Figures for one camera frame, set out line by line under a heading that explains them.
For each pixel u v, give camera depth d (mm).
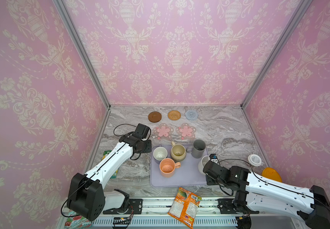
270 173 757
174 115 1154
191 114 1161
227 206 729
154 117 1130
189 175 857
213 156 714
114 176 846
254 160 838
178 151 920
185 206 726
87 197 402
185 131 1050
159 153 897
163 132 1032
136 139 585
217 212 731
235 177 528
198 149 928
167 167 869
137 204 747
